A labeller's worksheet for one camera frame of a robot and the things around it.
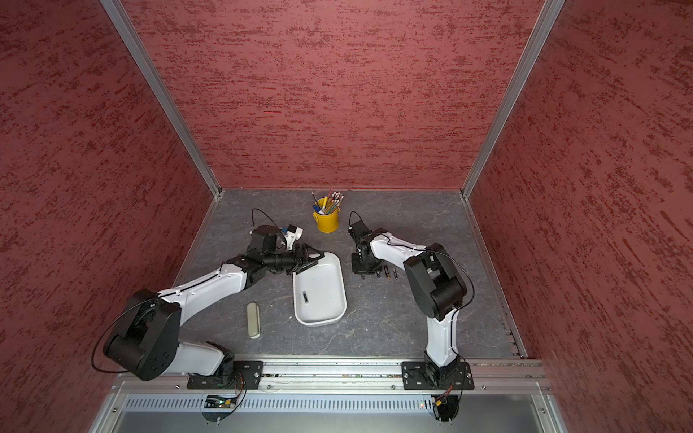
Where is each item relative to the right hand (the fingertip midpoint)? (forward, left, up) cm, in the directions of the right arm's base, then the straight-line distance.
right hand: (362, 274), depth 95 cm
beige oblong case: (-16, +34, +4) cm, 38 cm away
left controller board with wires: (-37, +41, -1) cm, 55 cm away
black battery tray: (-1, 0, 0) cm, 1 cm away
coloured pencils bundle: (+25, +12, +11) cm, 30 cm away
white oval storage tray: (-7, +15, +1) cm, 16 cm away
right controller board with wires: (-39, -21, +1) cm, 44 cm away
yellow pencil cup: (+20, +13, +4) cm, 25 cm away
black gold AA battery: (+1, -9, +1) cm, 9 cm away
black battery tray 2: (-8, +20, +1) cm, 21 cm away
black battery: (0, -12, 0) cm, 12 cm away
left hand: (-3, +13, +14) cm, 19 cm away
